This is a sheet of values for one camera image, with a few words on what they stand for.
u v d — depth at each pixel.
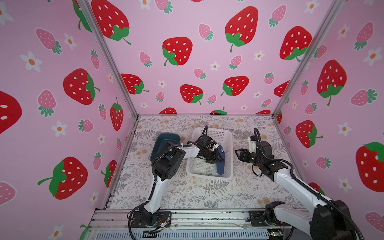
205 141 0.83
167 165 0.55
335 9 0.69
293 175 0.53
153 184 0.58
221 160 0.90
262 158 0.64
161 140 1.05
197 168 0.92
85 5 0.67
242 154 0.76
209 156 0.86
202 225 0.73
